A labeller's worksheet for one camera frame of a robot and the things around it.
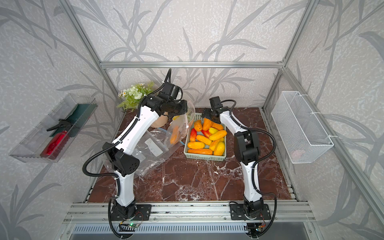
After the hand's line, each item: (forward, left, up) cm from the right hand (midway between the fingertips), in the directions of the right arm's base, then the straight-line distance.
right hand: (207, 114), depth 102 cm
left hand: (-12, +11, +18) cm, 24 cm away
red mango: (-12, +10, -7) cm, 17 cm away
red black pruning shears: (-37, +61, +25) cm, 76 cm away
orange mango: (-15, +22, -4) cm, 27 cm away
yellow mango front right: (-25, -7, -4) cm, 26 cm away
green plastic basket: (-16, +1, -7) cm, 18 cm away
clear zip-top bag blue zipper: (-22, +36, -9) cm, 43 cm away
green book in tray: (-23, +60, +25) cm, 69 cm away
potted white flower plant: (-2, +46, +17) cm, 49 cm away
